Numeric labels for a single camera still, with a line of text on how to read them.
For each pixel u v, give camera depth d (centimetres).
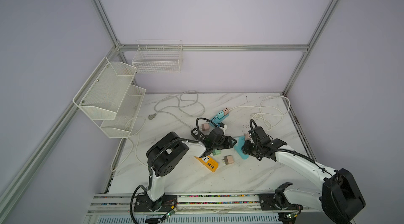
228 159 86
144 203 73
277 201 67
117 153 95
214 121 101
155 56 96
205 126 99
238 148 87
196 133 96
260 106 114
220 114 101
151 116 104
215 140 74
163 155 50
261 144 66
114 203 75
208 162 84
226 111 102
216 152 88
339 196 40
